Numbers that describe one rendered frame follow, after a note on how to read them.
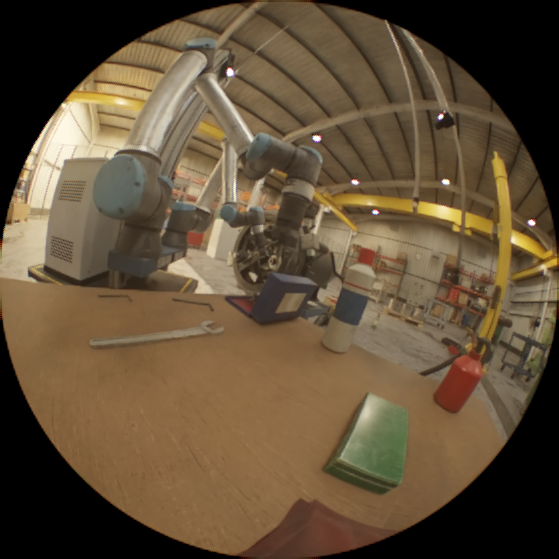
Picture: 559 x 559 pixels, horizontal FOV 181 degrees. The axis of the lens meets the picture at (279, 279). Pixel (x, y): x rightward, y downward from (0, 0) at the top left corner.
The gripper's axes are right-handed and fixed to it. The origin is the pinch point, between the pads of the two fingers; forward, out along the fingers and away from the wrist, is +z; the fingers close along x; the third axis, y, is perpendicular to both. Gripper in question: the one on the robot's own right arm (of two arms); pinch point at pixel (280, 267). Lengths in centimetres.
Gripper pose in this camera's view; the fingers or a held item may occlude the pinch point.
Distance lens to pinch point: 52.0
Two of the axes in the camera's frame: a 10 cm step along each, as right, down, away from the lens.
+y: -6.3, -0.7, -7.8
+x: 7.3, 3.1, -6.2
